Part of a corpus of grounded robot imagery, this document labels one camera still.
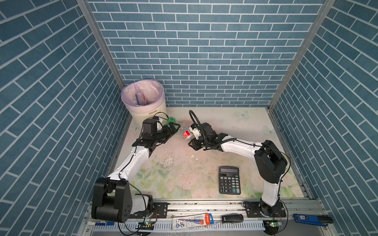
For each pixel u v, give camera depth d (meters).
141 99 0.98
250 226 0.77
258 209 0.74
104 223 0.70
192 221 0.70
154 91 1.02
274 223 0.71
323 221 0.71
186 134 0.87
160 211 0.73
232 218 0.68
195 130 0.81
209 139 0.71
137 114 0.89
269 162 0.50
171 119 1.08
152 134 0.65
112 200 0.41
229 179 0.82
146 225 0.72
